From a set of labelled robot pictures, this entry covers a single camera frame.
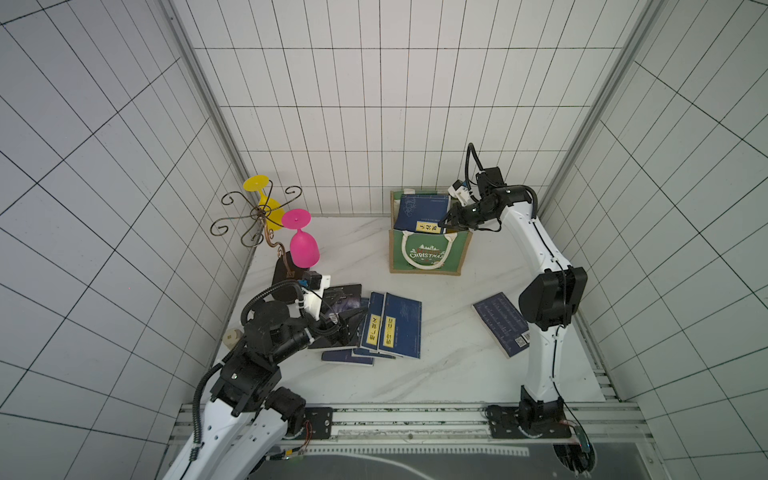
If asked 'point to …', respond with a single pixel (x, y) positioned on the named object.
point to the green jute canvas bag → (423, 252)
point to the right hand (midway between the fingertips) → (445, 218)
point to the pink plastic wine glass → (304, 248)
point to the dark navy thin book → (504, 323)
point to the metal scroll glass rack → (260, 217)
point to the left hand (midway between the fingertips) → (350, 307)
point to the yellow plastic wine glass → (274, 210)
